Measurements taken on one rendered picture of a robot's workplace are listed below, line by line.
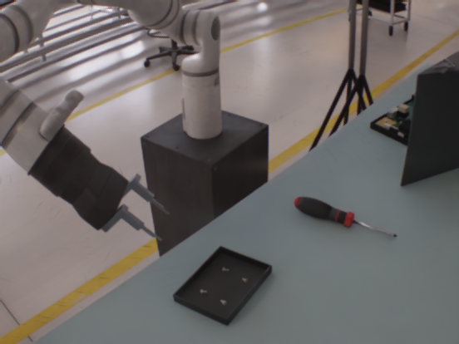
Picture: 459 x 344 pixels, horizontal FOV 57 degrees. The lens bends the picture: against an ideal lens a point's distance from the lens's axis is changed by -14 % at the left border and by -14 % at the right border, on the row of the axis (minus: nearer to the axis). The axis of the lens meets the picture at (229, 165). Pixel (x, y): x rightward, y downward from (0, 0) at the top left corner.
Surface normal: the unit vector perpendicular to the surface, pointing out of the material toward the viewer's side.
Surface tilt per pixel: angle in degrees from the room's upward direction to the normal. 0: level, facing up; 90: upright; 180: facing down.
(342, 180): 0
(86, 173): 54
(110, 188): 45
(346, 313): 0
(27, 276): 0
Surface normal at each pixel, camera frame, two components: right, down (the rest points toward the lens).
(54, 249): -0.03, -0.84
